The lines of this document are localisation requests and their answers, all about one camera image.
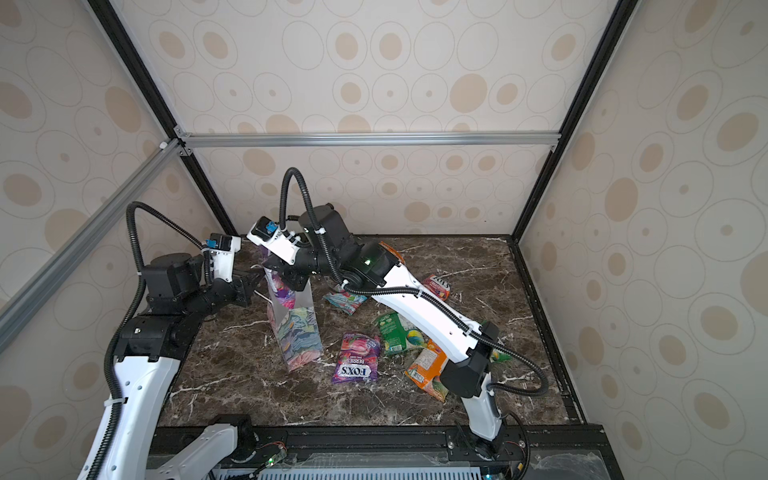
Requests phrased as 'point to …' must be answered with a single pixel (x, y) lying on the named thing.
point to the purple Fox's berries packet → (286, 297)
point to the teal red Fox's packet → (349, 303)
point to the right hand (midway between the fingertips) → (267, 261)
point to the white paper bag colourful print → (297, 319)
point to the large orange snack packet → (427, 366)
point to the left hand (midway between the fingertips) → (268, 268)
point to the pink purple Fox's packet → (358, 359)
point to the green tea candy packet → (399, 334)
